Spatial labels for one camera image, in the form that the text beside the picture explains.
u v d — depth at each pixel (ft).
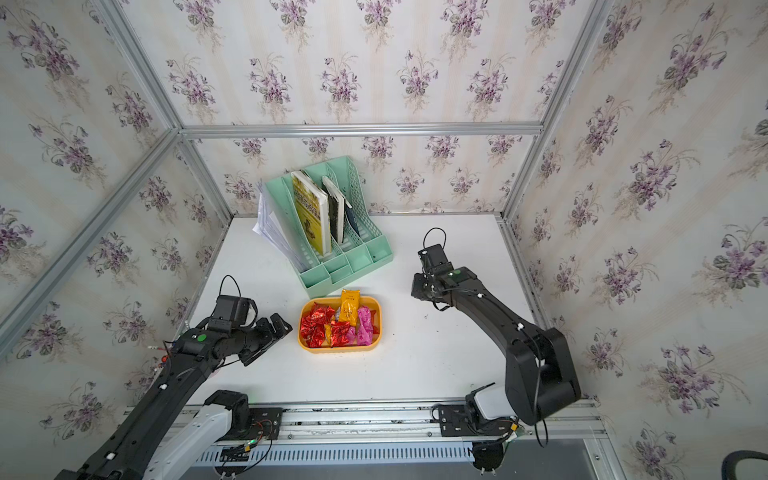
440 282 2.01
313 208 3.05
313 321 2.75
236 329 2.10
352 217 3.32
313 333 2.74
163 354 2.35
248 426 2.35
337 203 3.15
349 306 2.82
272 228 2.66
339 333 2.67
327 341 2.77
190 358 1.68
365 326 2.71
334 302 2.92
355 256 3.32
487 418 2.02
